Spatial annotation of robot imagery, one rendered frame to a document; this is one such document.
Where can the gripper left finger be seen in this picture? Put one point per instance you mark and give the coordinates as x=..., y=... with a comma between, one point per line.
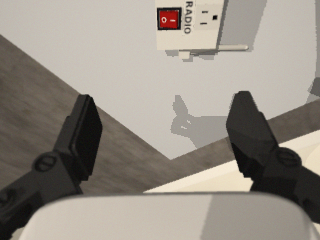
x=55, y=174

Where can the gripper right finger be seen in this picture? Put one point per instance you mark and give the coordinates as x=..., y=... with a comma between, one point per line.
x=273, y=169

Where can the beige power strip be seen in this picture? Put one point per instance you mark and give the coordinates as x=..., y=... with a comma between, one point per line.
x=190, y=26

